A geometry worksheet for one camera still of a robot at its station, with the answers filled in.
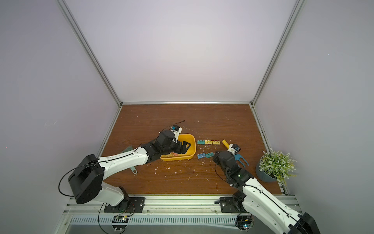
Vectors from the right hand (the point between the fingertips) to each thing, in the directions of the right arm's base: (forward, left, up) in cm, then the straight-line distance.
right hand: (215, 150), depth 82 cm
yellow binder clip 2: (+9, -2, -7) cm, 12 cm away
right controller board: (-32, -13, -10) cm, 36 cm away
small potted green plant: (-11, -28, +6) cm, 30 cm away
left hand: (+3, +16, +3) cm, 17 cm away
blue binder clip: (0, +9, -8) cm, 12 cm away
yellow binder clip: (+10, +3, -8) cm, 14 cm away
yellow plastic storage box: (-1, +15, -2) cm, 15 cm away
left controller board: (-34, +49, -12) cm, 61 cm away
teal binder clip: (+9, +9, -7) cm, 14 cm away
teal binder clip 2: (+1, +3, -9) cm, 10 cm away
